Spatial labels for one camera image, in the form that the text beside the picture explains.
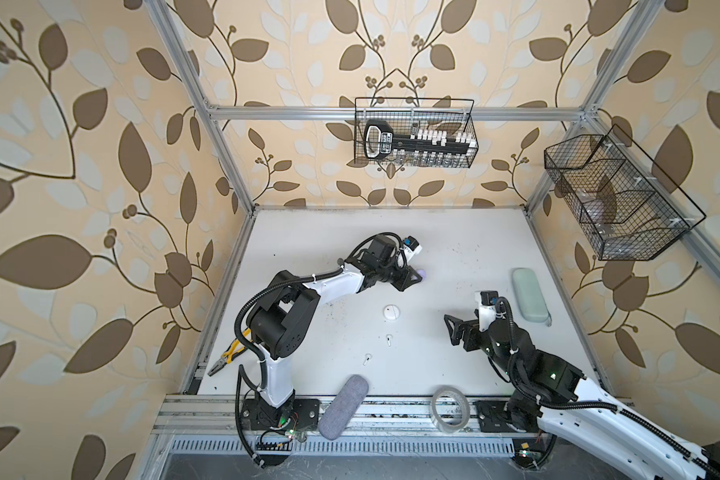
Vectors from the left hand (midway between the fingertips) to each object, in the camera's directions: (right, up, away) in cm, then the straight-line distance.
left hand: (422, 274), depth 88 cm
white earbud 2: (-16, -23, -4) cm, 28 cm away
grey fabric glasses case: (-22, -31, -15) cm, 41 cm away
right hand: (+8, -10, -11) cm, 17 cm away
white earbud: (-10, -19, -1) cm, 21 cm away
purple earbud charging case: (0, 0, +1) cm, 1 cm away
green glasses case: (+35, -8, +5) cm, 36 cm away
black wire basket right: (+48, +18, -15) cm, 54 cm away
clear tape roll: (+2, -34, -17) cm, 38 cm away
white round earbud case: (-9, -12, +4) cm, 16 cm away
